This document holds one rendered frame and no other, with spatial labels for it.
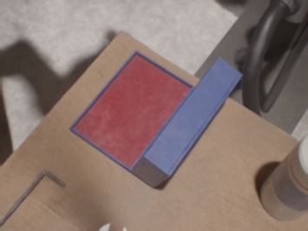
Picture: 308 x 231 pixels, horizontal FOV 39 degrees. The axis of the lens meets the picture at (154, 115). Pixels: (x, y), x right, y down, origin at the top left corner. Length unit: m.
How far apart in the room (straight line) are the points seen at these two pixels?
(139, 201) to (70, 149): 0.12
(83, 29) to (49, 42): 0.11
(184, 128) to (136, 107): 0.15
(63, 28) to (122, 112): 0.71
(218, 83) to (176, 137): 0.09
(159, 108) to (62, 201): 0.19
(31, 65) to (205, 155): 0.75
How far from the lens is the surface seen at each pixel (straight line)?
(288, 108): 1.21
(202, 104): 0.52
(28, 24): 1.35
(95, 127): 0.63
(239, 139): 0.64
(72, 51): 1.27
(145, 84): 0.66
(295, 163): 0.47
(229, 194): 0.61
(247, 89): 0.79
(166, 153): 0.50
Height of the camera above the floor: 1.06
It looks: 66 degrees down
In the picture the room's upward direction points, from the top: straight up
